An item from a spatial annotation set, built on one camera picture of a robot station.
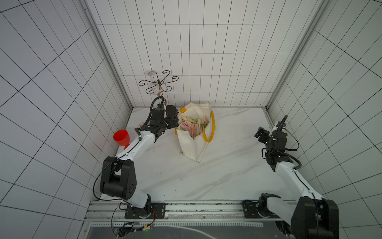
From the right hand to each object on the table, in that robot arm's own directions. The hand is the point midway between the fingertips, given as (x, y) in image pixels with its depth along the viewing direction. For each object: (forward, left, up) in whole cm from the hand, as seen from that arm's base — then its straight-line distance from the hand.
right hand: (269, 129), depth 83 cm
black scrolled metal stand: (+23, +67, +13) cm, 72 cm away
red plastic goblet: (-9, +85, -1) cm, 85 cm away
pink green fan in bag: (+6, +44, -7) cm, 45 cm away
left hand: (+3, +58, -1) cm, 58 cm away
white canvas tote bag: (-11, +43, -8) cm, 45 cm away
